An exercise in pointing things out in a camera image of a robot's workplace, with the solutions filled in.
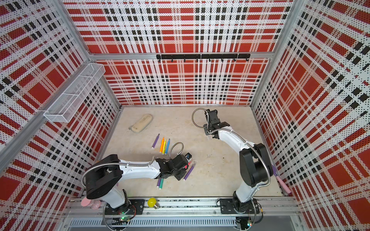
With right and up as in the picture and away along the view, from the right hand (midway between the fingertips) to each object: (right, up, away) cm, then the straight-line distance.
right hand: (212, 126), depth 92 cm
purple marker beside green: (-33, -32, -10) cm, 47 cm away
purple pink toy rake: (+40, -34, -12) cm, 53 cm away
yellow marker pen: (-32, -15, +4) cm, 36 cm away
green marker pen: (-31, -33, -10) cm, 46 cm away
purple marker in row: (-17, -30, -8) cm, 35 cm away
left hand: (-19, -26, -4) cm, 32 cm away
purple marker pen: (-40, -11, +9) cm, 42 cm away
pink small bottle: (-63, -39, -19) cm, 76 cm away
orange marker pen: (-34, -13, +6) cm, 37 cm away
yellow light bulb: (-34, -39, -18) cm, 55 cm away
